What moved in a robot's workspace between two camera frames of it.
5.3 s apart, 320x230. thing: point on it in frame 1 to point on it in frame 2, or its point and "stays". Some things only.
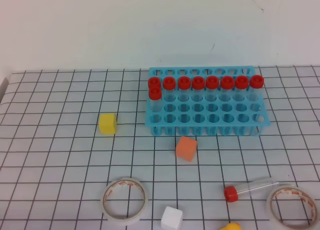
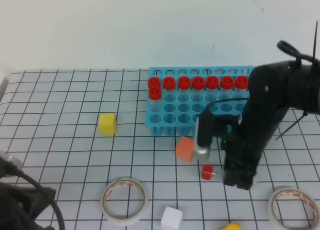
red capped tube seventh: x=241 y=83 stays
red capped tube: x=231 y=193 to x=207 y=172
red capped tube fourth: x=198 y=84 stays
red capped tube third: x=184 y=83 stays
